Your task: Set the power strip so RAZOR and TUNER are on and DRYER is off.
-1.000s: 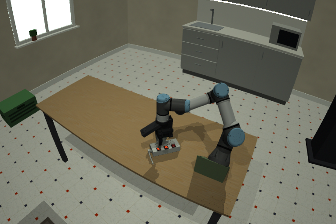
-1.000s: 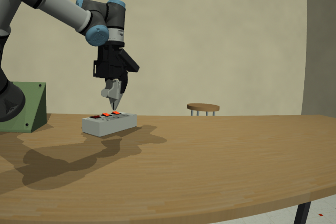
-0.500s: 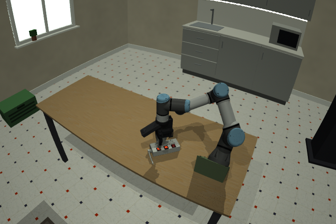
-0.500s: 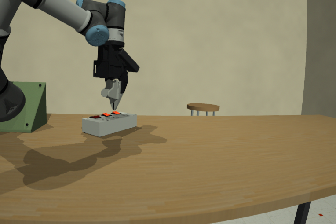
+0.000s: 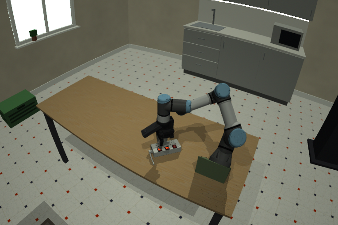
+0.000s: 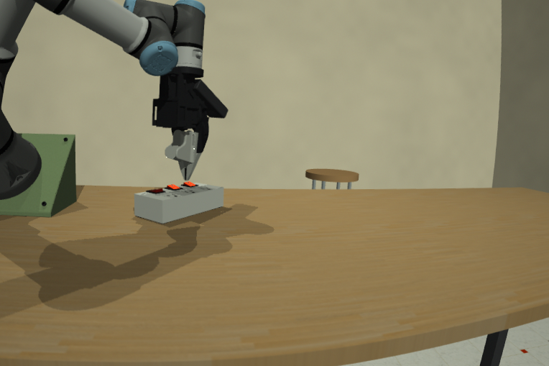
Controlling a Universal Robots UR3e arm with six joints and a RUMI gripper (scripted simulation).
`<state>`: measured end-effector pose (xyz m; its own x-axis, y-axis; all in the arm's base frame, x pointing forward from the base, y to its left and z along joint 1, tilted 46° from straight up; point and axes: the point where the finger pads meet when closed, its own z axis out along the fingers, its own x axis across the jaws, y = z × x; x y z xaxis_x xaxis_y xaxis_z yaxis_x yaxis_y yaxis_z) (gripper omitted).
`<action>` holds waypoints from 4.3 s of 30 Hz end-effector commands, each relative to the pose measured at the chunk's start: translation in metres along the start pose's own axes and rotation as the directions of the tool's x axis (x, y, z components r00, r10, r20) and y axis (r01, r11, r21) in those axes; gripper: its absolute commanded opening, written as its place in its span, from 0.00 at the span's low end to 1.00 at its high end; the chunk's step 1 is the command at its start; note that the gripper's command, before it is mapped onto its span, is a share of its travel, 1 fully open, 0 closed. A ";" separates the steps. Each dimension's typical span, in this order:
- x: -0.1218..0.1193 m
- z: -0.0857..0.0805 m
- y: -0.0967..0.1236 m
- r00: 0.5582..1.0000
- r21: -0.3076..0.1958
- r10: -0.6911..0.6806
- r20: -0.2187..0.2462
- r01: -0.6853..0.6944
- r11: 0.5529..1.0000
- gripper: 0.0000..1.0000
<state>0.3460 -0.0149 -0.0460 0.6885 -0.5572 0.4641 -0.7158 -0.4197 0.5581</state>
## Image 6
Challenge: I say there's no white power strip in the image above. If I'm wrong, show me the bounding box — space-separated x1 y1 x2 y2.
134 182 224 224

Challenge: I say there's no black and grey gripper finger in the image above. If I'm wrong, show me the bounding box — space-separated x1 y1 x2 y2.
175 116 209 180
165 127 188 180

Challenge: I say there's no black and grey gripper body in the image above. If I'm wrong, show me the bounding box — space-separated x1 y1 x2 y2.
152 66 207 130

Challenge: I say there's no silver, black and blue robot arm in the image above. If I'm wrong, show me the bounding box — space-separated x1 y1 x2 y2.
0 0 228 200

